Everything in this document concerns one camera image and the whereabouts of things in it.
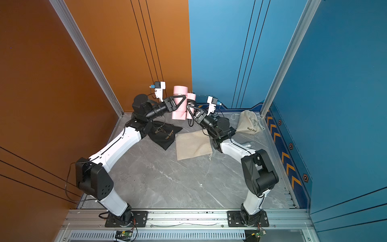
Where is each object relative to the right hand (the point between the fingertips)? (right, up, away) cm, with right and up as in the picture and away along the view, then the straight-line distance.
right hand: (188, 108), depth 72 cm
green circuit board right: (+33, -59, -2) cm, 68 cm away
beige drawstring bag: (+40, -7, +34) cm, 53 cm away
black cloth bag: (-19, -14, +28) cm, 36 cm away
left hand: (-2, +5, -2) cm, 6 cm away
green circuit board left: (-30, -60, 0) cm, 67 cm away
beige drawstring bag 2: (+1, -21, +29) cm, 36 cm away
